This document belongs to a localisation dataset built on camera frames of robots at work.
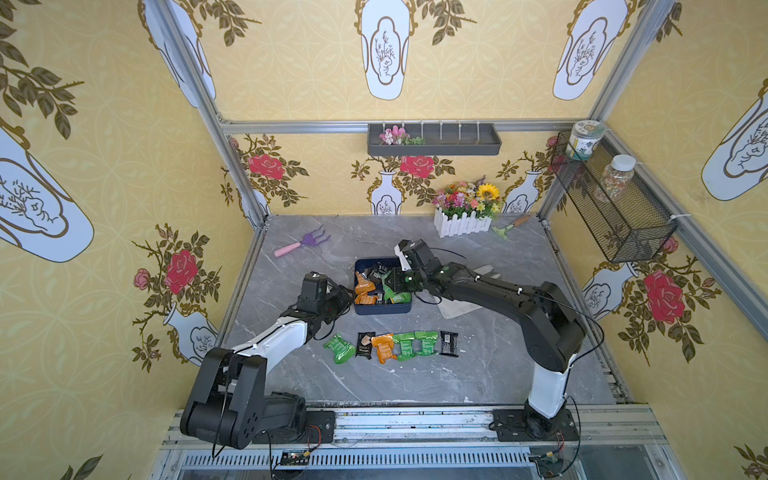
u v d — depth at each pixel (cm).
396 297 95
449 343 87
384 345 88
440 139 92
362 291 97
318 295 71
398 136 88
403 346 86
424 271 70
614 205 72
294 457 73
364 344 87
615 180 72
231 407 42
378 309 94
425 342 87
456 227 113
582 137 85
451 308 94
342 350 86
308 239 116
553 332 48
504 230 117
